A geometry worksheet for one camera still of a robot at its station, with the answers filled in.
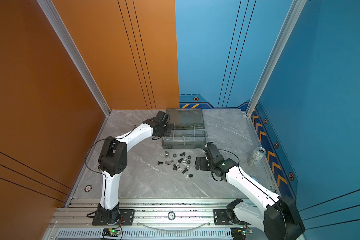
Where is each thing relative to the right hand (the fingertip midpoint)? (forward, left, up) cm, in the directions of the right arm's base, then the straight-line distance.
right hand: (200, 163), depth 84 cm
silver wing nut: (+3, +19, -7) cm, 20 cm away
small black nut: (-4, +6, -8) cm, 10 cm away
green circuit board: (-31, +45, -9) cm, 56 cm away
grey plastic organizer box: (+31, +7, -9) cm, 33 cm away
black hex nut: (+9, +16, -8) cm, 20 cm away
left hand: (+24, +20, 0) cm, 31 cm away
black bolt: (+3, +25, -7) cm, 26 cm away
